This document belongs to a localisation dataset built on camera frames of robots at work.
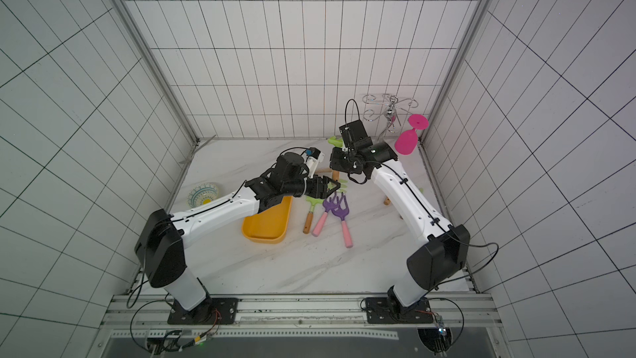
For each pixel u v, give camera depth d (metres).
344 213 0.95
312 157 0.70
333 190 0.73
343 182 0.74
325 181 0.70
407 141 0.98
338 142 0.80
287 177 0.62
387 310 0.72
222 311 0.72
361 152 0.53
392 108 0.91
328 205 0.97
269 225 0.90
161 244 0.44
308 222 0.91
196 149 1.20
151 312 0.74
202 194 0.98
